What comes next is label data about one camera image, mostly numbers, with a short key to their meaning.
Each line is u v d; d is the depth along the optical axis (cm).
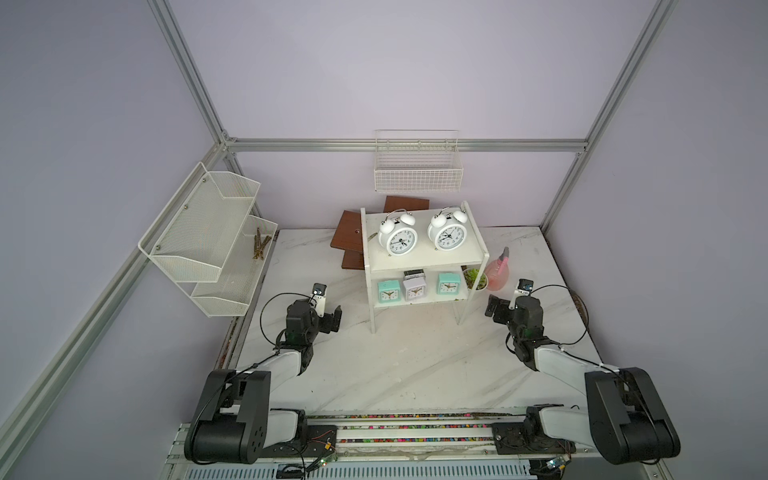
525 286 78
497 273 93
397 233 64
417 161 96
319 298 79
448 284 80
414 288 79
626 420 42
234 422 42
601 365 49
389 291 79
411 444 74
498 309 82
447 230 65
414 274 82
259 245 98
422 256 69
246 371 47
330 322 82
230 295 90
